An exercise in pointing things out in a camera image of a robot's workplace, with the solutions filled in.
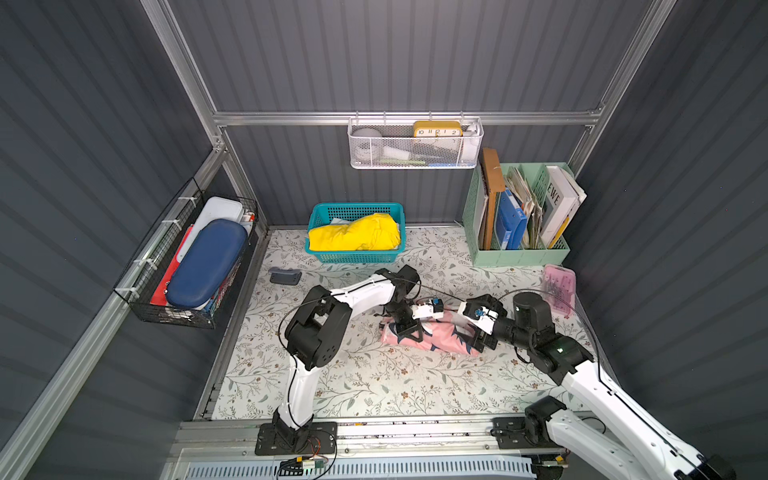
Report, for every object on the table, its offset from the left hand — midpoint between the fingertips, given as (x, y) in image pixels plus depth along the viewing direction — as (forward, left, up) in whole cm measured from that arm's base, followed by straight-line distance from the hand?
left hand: (419, 338), depth 88 cm
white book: (+37, -46, +24) cm, 64 cm away
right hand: (+1, -13, +16) cm, 21 cm away
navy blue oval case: (+5, +51, +31) cm, 60 cm away
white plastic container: (+22, +55, +32) cm, 68 cm away
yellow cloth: (+34, +15, +11) cm, 38 cm away
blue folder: (+34, -32, +15) cm, 49 cm away
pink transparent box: (+19, -50, -1) cm, 54 cm away
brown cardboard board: (+35, -23, +31) cm, 52 cm away
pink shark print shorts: (-1, -6, +6) cm, 9 cm away
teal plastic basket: (+44, +25, +11) cm, 51 cm away
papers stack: (+42, -35, +23) cm, 60 cm away
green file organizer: (+40, -22, +11) cm, 47 cm away
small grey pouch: (+24, +43, -1) cm, 50 cm away
